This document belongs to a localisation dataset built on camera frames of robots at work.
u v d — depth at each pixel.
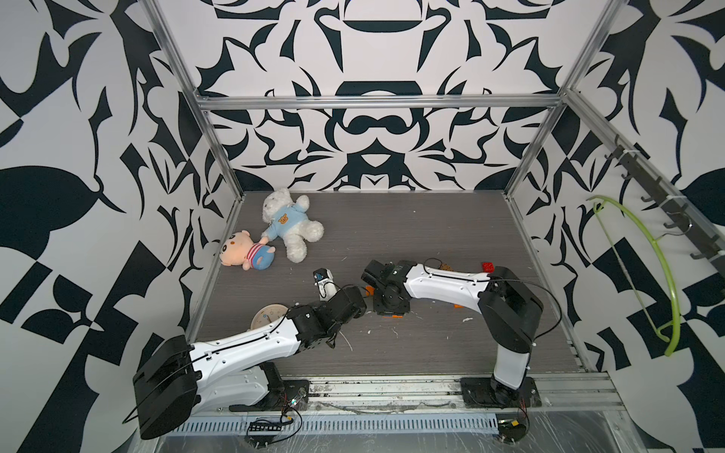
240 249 0.93
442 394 0.76
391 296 0.64
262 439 0.69
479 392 0.74
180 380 0.40
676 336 0.57
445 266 0.99
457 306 0.56
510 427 0.71
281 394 0.66
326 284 0.70
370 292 0.82
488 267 0.99
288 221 1.00
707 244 0.51
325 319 0.60
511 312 0.48
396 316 0.88
